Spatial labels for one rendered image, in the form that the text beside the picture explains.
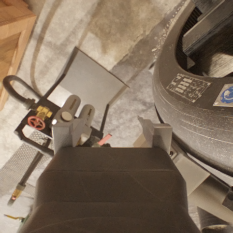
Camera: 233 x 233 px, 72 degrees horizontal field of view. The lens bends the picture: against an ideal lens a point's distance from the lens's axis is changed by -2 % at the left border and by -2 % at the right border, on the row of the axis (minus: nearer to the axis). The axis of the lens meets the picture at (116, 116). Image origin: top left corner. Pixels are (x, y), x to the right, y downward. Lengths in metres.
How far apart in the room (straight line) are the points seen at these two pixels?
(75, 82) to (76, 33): 0.31
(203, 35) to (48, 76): 1.02
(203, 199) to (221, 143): 0.20
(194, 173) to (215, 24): 0.25
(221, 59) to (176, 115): 0.16
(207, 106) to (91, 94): 0.98
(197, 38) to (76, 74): 0.87
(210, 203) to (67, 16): 0.99
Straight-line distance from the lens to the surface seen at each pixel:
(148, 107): 1.18
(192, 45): 0.36
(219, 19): 0.36
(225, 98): 0.23
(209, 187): 0.39
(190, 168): 0.30
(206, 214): 2.02
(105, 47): 1.02
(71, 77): 1.14
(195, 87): 0.28
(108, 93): 1.12
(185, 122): 0.26
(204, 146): 0.24
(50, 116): 0.77
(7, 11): 0.95
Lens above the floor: 0.96
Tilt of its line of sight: 51 degrees down
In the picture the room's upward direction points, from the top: 170 degrees counter-clockwise
